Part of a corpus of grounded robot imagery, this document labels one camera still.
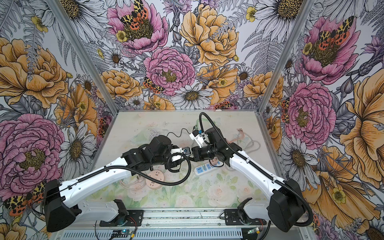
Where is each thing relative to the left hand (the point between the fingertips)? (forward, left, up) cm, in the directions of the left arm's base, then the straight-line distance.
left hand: (178, 156), depth 75 cm
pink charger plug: (+3, -19, -12) cm, 23 cm away
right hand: (-4, -4, +1) cm, 6 cm away
